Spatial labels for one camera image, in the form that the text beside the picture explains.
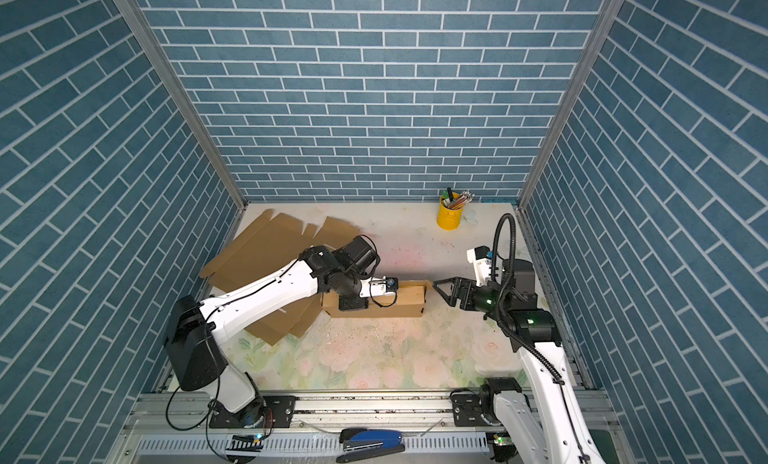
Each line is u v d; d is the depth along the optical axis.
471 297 0.62
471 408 0.74
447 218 1.09
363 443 0.68
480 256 0.66
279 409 0.74
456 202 1.04
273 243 1.09
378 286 0.69
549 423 0.41
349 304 0.69
